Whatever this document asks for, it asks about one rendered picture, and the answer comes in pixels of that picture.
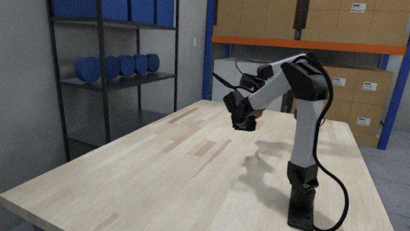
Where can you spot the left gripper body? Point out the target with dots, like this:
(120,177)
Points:
(250,126)

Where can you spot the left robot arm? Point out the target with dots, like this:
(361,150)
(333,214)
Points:
(310,90)

